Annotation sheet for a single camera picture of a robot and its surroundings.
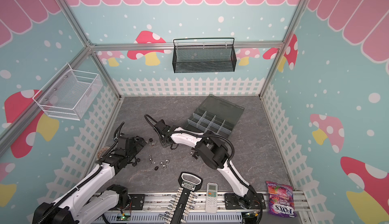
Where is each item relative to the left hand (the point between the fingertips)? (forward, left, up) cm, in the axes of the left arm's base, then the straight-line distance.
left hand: (140, 146), depth 86 cm
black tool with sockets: (-25, -27, -5) cm, 38 cm away
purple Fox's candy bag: (-24, -74, -3) cm, 78 cm away
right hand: (+8, -13, -6) cm, 16 cm away
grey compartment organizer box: (+25, -45, -1) cm, 52 cm away
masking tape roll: (-1, +26, -7) cm, 27 cm away
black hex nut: (+8, -3, -6) cm, 10 cm away
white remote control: (-24, -40, -5) cm, 47 cm away
